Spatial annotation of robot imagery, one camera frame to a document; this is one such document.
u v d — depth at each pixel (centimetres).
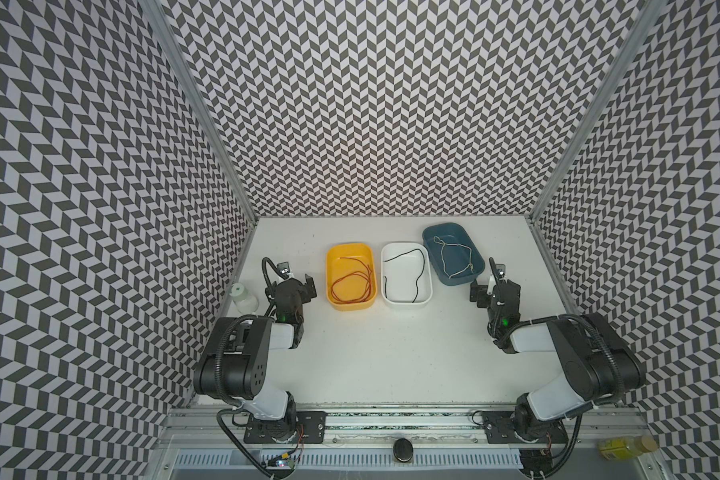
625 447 63
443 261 100
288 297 71
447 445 72
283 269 79
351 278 97
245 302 90
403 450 63
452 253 109
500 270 78
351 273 98
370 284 99
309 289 89
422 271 101
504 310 71
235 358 45
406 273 99
